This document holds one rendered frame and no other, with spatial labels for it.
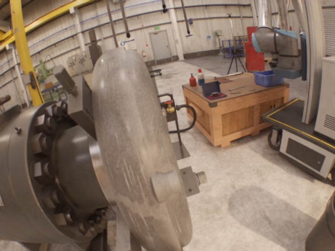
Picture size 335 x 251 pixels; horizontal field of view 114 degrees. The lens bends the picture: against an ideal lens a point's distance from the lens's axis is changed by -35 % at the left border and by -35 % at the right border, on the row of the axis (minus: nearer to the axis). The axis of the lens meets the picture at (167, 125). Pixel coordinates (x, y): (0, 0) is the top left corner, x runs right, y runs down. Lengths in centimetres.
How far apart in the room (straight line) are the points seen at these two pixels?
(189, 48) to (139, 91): 1122
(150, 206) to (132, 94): 19
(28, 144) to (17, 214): 22
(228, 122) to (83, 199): 130
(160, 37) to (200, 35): 270
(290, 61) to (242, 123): 76
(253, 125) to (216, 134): 43
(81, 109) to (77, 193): 36
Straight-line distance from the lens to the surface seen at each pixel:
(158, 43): 1118
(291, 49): 125
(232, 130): 160
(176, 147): 169
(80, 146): 54
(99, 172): 45
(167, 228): 33
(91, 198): 58
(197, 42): 1167
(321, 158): 130
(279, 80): 188
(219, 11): 1258
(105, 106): 29
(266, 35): 129
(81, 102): 28
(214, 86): 158
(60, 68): 26
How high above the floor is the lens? 95
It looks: 26 degrees down
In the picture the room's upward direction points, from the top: 12 degrees counter-clockwise
